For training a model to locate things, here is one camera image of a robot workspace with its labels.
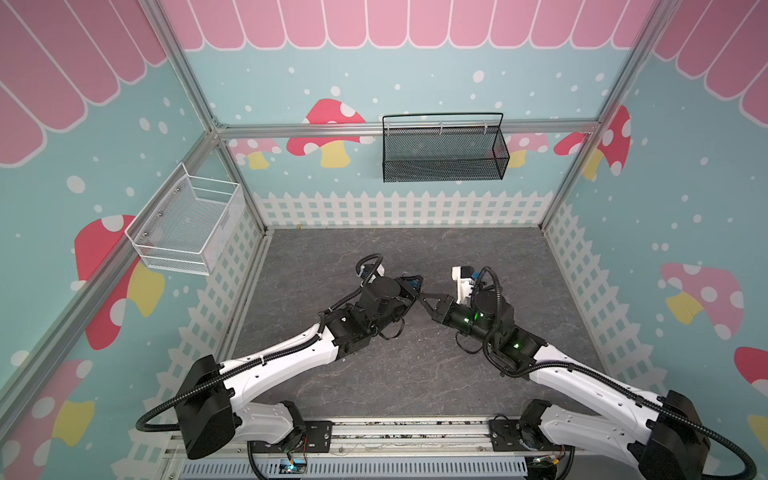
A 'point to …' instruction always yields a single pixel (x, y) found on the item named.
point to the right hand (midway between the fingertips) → (416, 297)
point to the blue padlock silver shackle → (414, 282)
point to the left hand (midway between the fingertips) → (423, 287)
